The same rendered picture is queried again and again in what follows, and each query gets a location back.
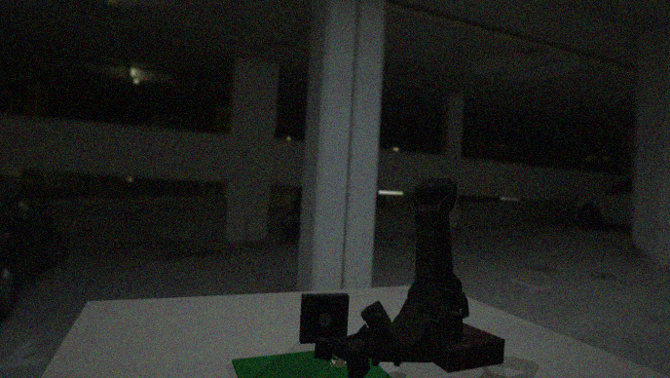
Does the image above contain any green circuit board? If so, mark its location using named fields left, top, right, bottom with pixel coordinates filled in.
left=232, top=351, right=392, bottom=378

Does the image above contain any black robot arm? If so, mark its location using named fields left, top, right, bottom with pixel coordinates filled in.
left=361, top=178, right=469, bottom=362

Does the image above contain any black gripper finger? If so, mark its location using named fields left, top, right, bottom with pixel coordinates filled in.
left=325, top=333, right=357, bottom=362
left=333, top=324, right=367, bottom=343

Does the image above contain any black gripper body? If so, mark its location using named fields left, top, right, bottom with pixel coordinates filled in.
left=345, top=327, right=406, bottom=378

